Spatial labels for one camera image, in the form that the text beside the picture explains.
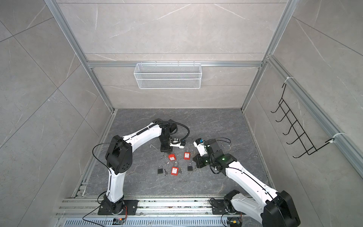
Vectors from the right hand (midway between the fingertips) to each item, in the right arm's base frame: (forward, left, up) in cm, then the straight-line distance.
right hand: (194, 157), depth 81 cm
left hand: (+9, +15, -3) cm, 18 cm away
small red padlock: (+5, +4, -9) cm, 12 cm away
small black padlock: (-3, +21, -10) cm, 24 cm away
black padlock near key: (-2, +3, -10) cm, 10 cm away
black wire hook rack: (-2, -50, +21) cm, 54 cm away
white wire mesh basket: (+55, +17, +20) cm, 61 cm away
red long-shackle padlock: (-4, +12, -9) cm, 15 cm away
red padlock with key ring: (+3, +14, -6) cm, 15 cm away
